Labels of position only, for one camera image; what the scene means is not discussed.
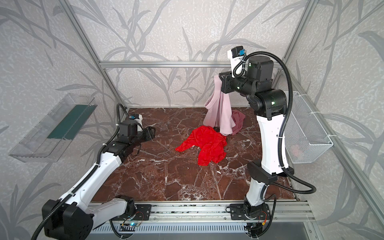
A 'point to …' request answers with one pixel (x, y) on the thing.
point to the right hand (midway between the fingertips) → (220, 69)
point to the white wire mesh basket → (305, 139)
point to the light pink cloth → (218, 111)
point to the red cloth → (211, 144)
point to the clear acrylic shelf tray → (47, 140)
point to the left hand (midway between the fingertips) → (153, 124)
